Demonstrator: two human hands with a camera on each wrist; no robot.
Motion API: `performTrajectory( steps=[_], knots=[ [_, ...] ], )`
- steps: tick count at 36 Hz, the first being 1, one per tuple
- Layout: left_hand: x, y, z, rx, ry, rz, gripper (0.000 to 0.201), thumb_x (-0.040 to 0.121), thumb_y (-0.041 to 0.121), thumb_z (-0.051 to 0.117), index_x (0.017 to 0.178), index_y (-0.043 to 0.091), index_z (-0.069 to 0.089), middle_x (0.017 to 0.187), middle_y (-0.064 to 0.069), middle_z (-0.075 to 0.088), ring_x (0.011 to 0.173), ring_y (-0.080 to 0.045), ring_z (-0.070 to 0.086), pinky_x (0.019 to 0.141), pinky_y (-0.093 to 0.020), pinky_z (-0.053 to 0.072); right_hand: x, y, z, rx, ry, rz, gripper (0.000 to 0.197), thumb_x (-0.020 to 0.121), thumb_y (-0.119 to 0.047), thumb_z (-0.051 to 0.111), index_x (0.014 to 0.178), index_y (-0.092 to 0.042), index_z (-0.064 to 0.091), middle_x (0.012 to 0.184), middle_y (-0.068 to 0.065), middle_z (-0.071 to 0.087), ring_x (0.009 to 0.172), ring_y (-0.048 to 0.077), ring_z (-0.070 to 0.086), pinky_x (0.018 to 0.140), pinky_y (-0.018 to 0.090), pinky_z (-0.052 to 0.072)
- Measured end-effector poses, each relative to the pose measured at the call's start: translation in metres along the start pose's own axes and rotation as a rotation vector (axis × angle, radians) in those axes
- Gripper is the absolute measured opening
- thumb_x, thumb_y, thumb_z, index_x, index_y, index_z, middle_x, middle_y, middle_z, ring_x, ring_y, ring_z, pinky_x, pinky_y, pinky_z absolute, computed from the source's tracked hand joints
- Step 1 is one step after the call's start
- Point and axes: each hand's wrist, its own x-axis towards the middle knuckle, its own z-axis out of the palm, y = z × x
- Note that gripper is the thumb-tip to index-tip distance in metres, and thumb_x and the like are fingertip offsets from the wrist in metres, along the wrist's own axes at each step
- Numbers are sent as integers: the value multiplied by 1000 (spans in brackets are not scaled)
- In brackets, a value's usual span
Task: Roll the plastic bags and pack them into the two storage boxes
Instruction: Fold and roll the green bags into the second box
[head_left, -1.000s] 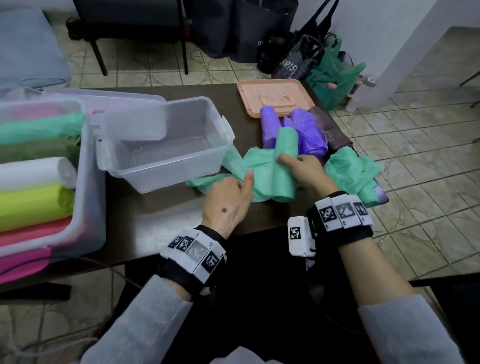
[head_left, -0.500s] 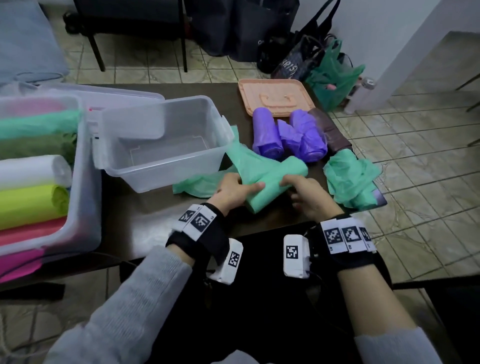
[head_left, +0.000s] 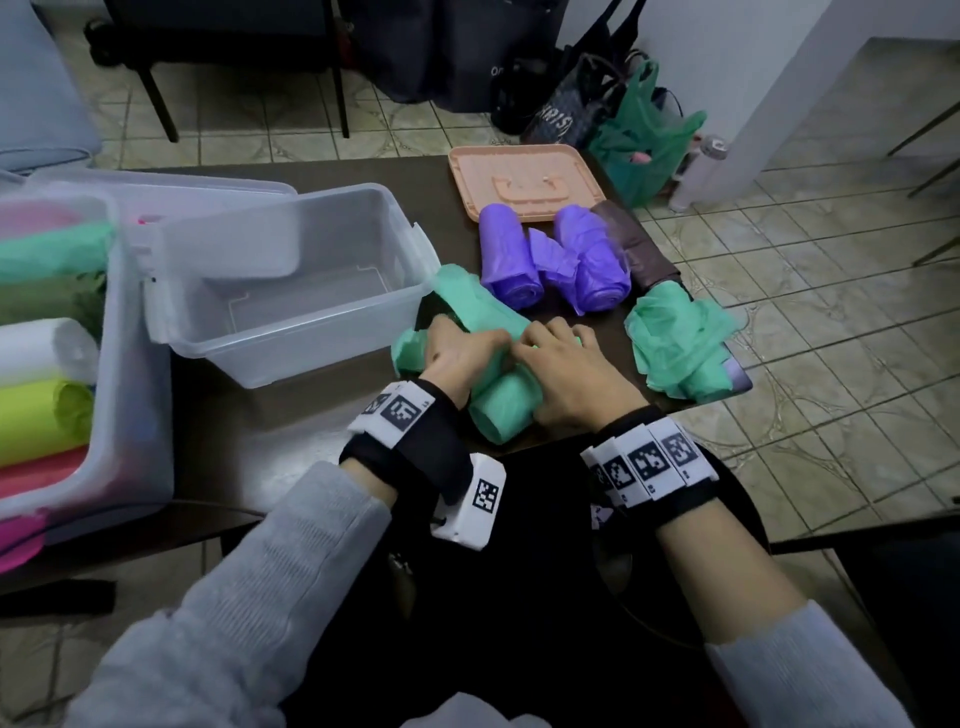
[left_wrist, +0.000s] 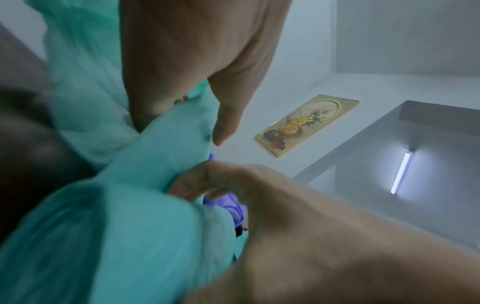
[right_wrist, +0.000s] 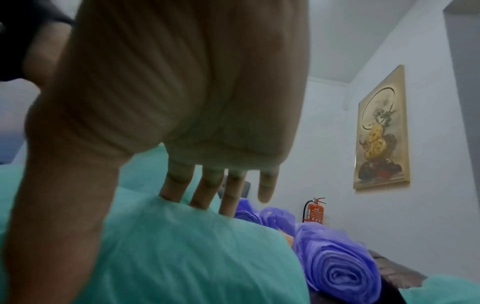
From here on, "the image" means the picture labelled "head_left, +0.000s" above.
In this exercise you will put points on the person's right hand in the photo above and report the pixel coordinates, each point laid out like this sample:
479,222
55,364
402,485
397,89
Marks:
581,375

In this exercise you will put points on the person's left hand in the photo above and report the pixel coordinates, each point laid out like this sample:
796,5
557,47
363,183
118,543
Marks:
461,356

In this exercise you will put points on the small clear plastic bin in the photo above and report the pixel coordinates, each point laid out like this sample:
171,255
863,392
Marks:
300,345

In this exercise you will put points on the white bag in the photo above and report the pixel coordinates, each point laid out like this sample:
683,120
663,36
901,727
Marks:
45,349

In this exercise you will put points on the olive green bag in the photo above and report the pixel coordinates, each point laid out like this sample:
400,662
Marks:
45,300

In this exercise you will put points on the yellow-green bag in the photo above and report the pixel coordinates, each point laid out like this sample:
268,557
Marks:
37,420

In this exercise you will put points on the red plastic bag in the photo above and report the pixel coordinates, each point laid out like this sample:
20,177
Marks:
37,472

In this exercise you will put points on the person's left forearm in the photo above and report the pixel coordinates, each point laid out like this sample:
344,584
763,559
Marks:
247,615

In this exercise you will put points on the person's right forearm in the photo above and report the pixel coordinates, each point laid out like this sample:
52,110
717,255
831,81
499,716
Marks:
765,615

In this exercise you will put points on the person's black trousers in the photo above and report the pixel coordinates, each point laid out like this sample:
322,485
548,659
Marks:
525,622

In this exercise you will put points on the black left wristband with markers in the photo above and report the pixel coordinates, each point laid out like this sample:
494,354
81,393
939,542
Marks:
427,442

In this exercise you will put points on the black wristband with markers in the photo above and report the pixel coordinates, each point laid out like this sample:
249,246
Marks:
427,442
675,502

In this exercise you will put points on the black right wristband with markers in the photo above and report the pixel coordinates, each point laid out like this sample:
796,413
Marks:
675,502

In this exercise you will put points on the black round stool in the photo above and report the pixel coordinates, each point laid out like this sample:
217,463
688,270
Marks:
742,510

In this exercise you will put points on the black smartphone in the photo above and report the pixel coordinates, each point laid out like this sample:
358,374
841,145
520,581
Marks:
401,585

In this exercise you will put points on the green plastic bag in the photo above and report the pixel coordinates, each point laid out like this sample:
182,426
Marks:
645,142

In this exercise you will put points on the dark patterned bag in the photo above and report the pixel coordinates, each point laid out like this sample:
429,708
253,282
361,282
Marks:
570,112

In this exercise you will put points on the black side table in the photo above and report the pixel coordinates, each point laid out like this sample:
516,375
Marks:
900,600

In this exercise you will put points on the thin metal chair legs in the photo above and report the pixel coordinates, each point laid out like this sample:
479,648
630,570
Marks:
930,180

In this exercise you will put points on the black chair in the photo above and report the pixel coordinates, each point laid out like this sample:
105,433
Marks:
225,30

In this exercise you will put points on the pair of black shoes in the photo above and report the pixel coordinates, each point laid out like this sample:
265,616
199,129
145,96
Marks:
101,41

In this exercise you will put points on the blue-grey floor mat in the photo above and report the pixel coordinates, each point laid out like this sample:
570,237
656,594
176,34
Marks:
37,90

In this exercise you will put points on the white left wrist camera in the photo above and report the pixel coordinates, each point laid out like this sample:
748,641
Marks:
469,517

